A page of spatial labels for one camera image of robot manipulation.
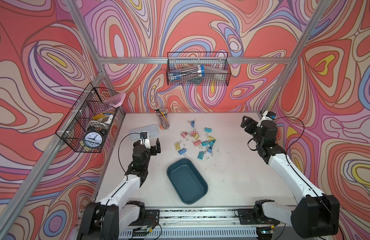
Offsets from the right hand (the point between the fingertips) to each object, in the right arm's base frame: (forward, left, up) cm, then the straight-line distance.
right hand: (247, 123), depth 81 cm
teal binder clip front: (-6, +26, -23) cm, 35 cm away
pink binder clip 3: (+12, +29, -21) cm, 38 cm away
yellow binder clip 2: (+6, +18, -21) cm, 28 cm away
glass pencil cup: (+17, +50, -10) cm, 54 cm away
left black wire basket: (-6, +80, +9) cm, 80 cm away
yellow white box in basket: (0, +75, +9) cm, 75 cm away
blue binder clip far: (+19, +29, -19) cm, 40 cm away
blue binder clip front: (-3, +38, -22) cm, 43 cm away
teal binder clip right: (+15, +18, -23) cm, 33 cm away
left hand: (-3, +55, -7) cm, 55 cm away
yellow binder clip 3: (+7, +28, -20) cm, 35 cm away
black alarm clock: (-12, +77, +7) cm, 78 cm away
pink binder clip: (+9, +36, -20) cm, 42 cm away
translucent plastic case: (+15, +59, -22) cm, 65 cm away
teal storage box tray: (-23, +34, -25) cm, 48 cm away
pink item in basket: (+9, +71, +12) cm, 73 cm away
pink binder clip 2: (+3, +27, -21) cm, 35 cm away
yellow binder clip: (+1, +40, -22) cm, 46 cm away
